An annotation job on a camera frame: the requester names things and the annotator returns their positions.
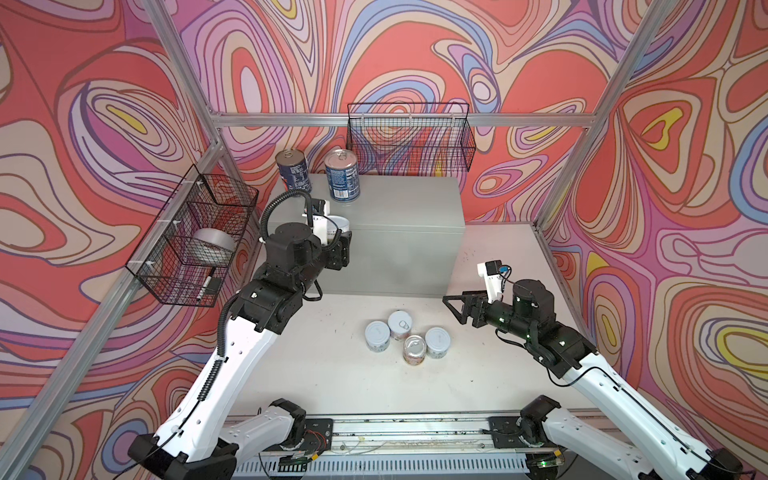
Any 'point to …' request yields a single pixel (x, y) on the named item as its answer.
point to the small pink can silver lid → (414, 349)
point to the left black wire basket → (161, 260)
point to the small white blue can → (437, 342)
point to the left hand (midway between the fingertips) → (338, 227)
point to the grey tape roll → (211, 246)
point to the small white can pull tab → (399, 324)
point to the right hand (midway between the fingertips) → (455, 303)
